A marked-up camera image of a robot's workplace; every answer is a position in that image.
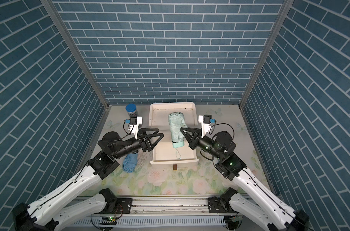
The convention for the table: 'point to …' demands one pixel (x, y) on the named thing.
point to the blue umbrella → (130, 162)
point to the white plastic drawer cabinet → (159, 113)
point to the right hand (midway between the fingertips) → (184, 130)
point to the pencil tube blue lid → (131, 109)
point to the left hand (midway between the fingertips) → (164, 135)
